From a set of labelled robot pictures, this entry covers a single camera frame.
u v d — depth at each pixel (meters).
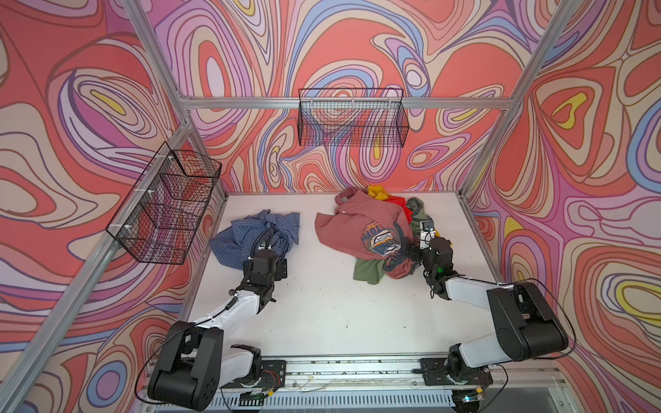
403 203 1.02
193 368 0.41
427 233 0.77
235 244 0.96
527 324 0.44
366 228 0.98
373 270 0.93
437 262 0.71
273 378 0.72
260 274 0.68
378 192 1.11
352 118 0.96
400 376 0.75
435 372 0.73
